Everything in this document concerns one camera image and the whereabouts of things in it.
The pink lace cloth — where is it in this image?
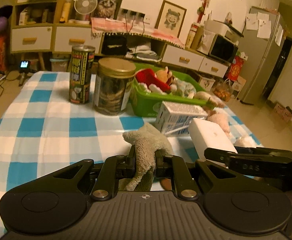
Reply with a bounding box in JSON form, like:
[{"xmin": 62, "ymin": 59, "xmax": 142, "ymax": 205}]
[{"xmin": 91, "ymin": 17, "xmax": 184, "ymax": 49}]

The red gift bag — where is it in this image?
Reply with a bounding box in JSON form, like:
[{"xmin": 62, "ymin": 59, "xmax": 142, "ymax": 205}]
[{"xmin": 226, "ymin": 56, "xmax": 245, "ymax": 81}]

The wooden shelf unit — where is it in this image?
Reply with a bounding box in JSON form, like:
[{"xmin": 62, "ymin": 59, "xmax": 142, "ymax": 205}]
[{"xmin": 11, "ymin": 0, "xmax": 66, "ymax": 28}]

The framed cartoon girl picture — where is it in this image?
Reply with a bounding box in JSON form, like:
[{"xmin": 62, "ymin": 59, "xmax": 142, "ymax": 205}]
[{"xmin": 154, "ymin": 0, "xmax": 187, "ymax": 38}]

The green plastic basket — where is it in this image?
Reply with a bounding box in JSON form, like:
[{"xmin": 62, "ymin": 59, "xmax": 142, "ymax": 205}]
[{"xmin": 130, "ymin": 62, "xmax": 208, "ymax": 117}]

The tall green drink can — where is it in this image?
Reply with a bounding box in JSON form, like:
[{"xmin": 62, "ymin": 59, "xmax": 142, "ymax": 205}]
[{"xmin": 69, "ymin": 44, "xmax": 95, "ymax": 104}]

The grey plush toy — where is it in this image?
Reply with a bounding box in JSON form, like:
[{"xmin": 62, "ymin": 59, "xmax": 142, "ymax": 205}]
[{"xmin": 121, "ymin": 122, "xmax": 173, "ymax": 191}]

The framed cat picture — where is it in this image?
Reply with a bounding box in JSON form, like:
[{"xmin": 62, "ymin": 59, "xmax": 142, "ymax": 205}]
[{"xmin": 93, "ymin": 0, "xmax": 122, "ymax": 20}]

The white desk fan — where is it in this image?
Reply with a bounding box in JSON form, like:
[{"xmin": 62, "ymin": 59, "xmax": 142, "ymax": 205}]
[{"xmin": 67, "ymin": 0, "xmax": 98, "ymax": 22}]

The blue white checkered tablecloth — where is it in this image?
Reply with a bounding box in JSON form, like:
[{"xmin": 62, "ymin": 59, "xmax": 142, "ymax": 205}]
[{"xmin": 0, "ymin": 70, "xmax": 264, "ymax": 239}]

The silver refrigerator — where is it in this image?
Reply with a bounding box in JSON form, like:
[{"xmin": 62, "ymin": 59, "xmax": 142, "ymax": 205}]
[{"xmin": 238, "ymin": 7, "xmax": 287, "ymax": 105}]

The red white santa plush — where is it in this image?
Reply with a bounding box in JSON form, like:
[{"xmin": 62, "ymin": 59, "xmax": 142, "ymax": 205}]
[{"xmin": 135, "ymin": 67, "xmax": 172, "ymax": 92}]

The white storage box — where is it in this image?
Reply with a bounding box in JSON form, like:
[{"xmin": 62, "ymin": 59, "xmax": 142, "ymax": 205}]
[{"xmin": 195, "ymin": 73, "xmax": 215, "ymax": 91}]

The pink plush toy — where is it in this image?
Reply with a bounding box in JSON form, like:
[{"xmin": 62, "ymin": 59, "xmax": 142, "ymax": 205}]
[{"xmin": 204, "ymin": 107, "xmax": 230, "ymax": 137}]

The wooden tv cabinet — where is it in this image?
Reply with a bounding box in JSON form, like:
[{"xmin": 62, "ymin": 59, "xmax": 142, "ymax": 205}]
[{"xmin": 10, "ymin": 23, "xmax": 230, "ymax": 77}]

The white rolled cloth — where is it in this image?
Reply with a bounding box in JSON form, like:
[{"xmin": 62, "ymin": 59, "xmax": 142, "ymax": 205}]
[{"xmin": 234, "ymin": 135, "xmax": 258, "ymax": 148}]

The white blue milk carton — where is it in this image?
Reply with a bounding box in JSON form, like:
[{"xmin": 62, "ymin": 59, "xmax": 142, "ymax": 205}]
[{"xmin": 154, "ymin": 101, "xmax": 208, "ymax": 136}]

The white foam sponge block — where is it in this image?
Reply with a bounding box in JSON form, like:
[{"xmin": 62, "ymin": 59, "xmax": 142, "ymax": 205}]
[{"xmin": 188, "ymin": 118, "xmax": 237, "ymax": 161}]

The clear jar gold lid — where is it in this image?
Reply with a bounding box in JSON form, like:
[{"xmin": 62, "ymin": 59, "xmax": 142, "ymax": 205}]
[{"xmin": 93, "ymin": 57, "xmax": 136, "ymax": 115}]

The bag of oranges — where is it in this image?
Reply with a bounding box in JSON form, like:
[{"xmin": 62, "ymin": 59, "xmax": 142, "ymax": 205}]
[{"xmin": 213, "ymin": 79, "xmax": 234, "ymax": 102}]

